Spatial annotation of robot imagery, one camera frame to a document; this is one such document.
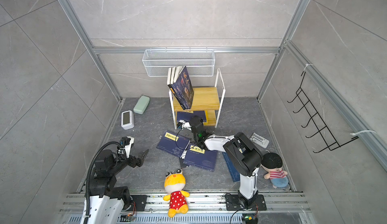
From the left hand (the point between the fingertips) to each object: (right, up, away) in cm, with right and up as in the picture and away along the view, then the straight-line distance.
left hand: (138, 144), depth 76 cm
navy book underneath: (+24, +14, +16) cm, 32 cm away
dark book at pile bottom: (+22, -14, +8) cm, 27 cm away
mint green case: (-12, +22, +37) cm, 45 cm away
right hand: (+31, +16, +17) cm, 39 cm away
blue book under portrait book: (+51, -17, +6) cm, 54 cm away
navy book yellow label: (+32, -10, +10) cm, 35 cm away
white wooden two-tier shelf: (+37, +25, +16) cm, 48 cm away
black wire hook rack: (+84, +5, -18) cm, 86 cm away
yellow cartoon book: (+40, +14, +27) cm, 50 cm away
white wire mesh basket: (+32, +50, +24) cm, 64 cm away
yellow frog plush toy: (+19, -19, -4) cm, 27 cm away
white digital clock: (-18, +11, +25) cm, 33 cm away
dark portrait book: (+23, +30, +5) cm, 38 cm away
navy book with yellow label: (+15, -4, +18) cm, 24 cm away
